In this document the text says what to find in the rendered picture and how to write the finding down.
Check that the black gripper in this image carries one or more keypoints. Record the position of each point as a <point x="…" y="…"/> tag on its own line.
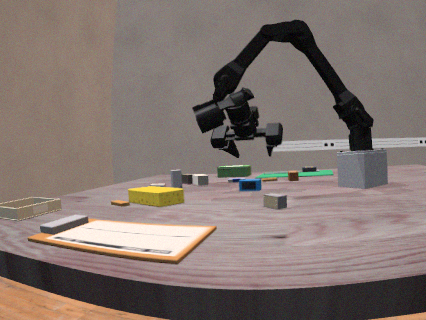
<point x="223" y="139"/>

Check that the yellow sponge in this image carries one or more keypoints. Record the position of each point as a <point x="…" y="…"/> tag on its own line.
<point x="156" y="196"/>

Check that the green rectangular block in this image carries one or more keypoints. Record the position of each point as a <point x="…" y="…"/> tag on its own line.
<point x="233" y="171"/>

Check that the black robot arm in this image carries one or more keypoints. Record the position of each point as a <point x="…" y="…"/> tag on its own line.
<point x="208" y="115"/>

